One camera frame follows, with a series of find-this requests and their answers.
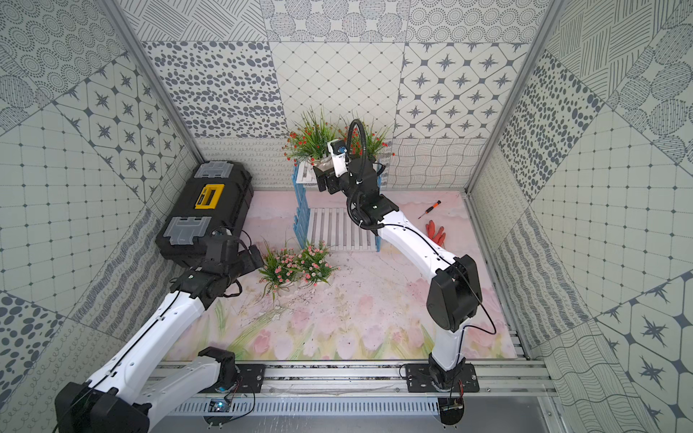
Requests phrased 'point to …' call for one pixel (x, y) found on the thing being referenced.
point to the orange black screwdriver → (435, 205)
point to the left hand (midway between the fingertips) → (253, 255)
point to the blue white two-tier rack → (327, 228)
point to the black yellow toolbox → (217, 194)
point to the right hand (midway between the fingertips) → (330, 164)
